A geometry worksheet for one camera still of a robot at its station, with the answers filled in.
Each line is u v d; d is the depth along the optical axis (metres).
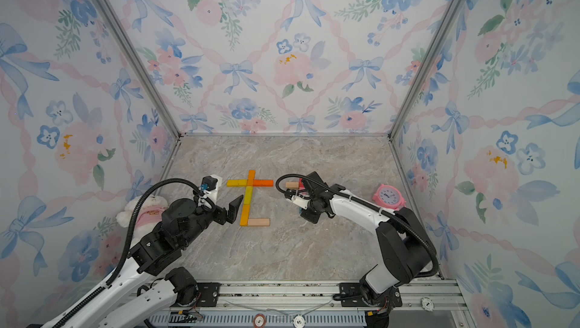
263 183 1.00
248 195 0.97
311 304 0.73
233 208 0.63
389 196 0.95
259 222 0.89
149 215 0.83
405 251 0.44
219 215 0.62
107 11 0.76
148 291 0.60
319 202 0.64
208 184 0.58
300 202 0.79
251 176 1.04
